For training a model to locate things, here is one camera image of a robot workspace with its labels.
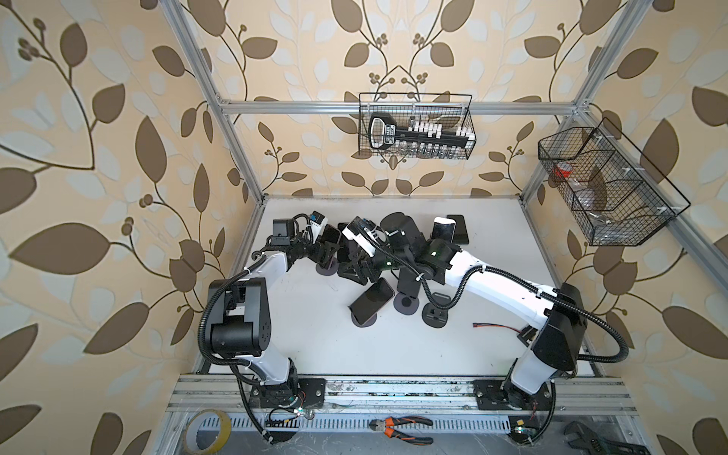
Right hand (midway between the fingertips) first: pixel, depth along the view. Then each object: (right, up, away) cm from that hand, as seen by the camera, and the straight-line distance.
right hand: (345, 263), depth 72 cm
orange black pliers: (+11, -40, -2) cm, 42 cm away
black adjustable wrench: (+62, -43, -5) cm, 76 cm away
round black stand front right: (+26, -18, +13) cm, 34 cm away
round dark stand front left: (+6, -18, +9) cm, 21 cm away
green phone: (+42, +7, +38) cm, 57 cm away
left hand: (-9, +6, +21) cm, 23 cm away
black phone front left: (+6, -13, +11) cm, 18 cm away
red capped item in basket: (+66, +27, +16) cm, 73 cm away
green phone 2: (+17, -7, +13) cm, 23 cm away
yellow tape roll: (-36, -39, -5) cm, 53 cm away
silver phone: (+30, +9, +22) cm, 38 cm away
